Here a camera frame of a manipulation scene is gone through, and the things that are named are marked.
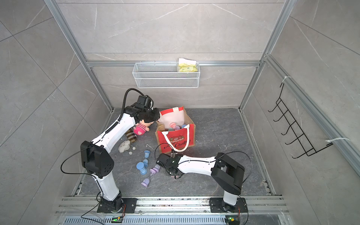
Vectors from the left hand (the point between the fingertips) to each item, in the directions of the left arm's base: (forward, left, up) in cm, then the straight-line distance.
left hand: (162, 113), depth 86 cm
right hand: (-29, -6, -21) cm, 36 cm away
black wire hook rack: (-26, -67, +9) cm, 73 cm away
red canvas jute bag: (-5, -7, -12) cm, 15 cm away
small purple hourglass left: (-29, +6, -19) cm, 35 cm away
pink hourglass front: (-2, -6, -10) cm, 11 cm away
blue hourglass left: (-18, +12, -20) cm, 29 cm away
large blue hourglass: (-29, +12, -13) cm, 34 cm away
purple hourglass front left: (-35, +10, -20) cm, 42 cm away
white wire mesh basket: (+31, 0, +7) cm, 32 cm away
